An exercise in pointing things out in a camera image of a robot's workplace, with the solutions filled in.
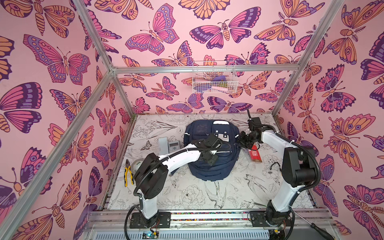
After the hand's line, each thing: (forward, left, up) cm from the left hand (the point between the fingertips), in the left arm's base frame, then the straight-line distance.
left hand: (213, 156), depth 87 cm
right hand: (+12, -16, -1) cm, 20 cm away
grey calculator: (+12, +26, -7) cm, 29 cm away
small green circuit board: (-37, +33, -11) cm, 50 cm away
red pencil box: (+6, -28, -8) cm, 29 cm away
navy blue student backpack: (+20, -12, -2) cm, 23 cm away
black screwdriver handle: (-35, -48, -7) cm, 60 cm away
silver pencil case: (+11, +32, -7) cm, 35 cm away
